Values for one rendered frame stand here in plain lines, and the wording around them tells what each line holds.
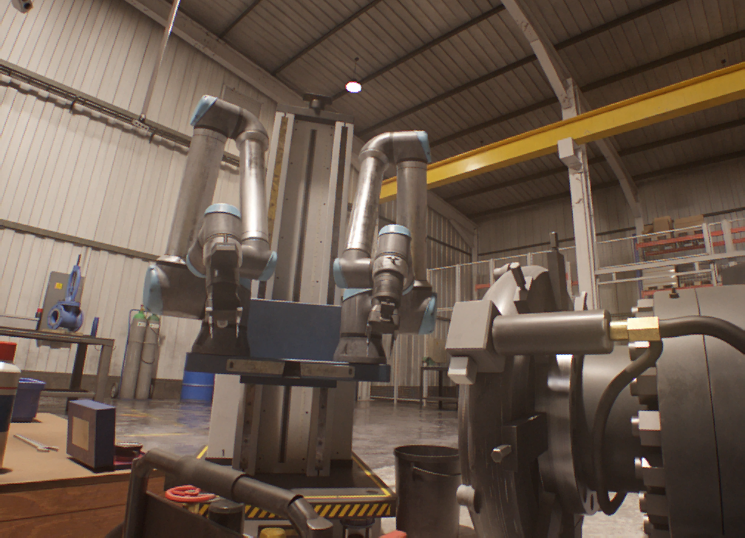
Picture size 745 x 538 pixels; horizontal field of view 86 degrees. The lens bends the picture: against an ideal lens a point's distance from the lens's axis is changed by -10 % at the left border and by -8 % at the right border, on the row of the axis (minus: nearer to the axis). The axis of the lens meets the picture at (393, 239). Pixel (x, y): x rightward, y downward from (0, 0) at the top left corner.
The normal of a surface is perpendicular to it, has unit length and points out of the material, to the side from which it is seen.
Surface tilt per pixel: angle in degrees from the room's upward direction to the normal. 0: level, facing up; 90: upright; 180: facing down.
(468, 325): 67
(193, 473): 77
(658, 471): 106
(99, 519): 90
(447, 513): 93
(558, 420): 89
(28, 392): 90
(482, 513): 116
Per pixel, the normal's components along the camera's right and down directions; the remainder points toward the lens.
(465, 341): -0.52, -0.61
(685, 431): -0.58, -0.25
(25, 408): 0.81, -0.14
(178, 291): 0.61, -0.05
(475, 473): -0.58, -0.01
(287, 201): 0.26, -0.28
